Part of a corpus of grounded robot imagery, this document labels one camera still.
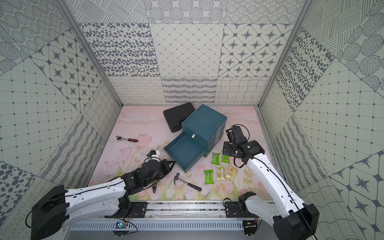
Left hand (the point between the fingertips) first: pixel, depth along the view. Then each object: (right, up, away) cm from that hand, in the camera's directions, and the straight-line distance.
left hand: (177, 159), depth 78 cm
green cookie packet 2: (+22, -3, +13) cm, 26 cm away
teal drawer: (+4, +3, +7) cm, 9 cm away
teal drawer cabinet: (+14, +17, +2) cm, 22 cm away
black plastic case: (-6, +24, +33) cm, 41 cm away
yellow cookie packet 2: (+31, -10, +7) cm, 33 cm away
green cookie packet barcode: (+29, -3, +12) cm, 31 cm away
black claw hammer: (-1, -12, +5) cm, 13 cm away
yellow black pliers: (-13, -16, +2) cm, 21 cm away
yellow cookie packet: (+25, -10, +7) cm, 28 cm away
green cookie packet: (+17, -12, +5) cm, 22 cm away
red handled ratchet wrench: (-42, +8, +22) cm, 48 cm away
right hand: (+29, +5, 0) cm, 29 cm away
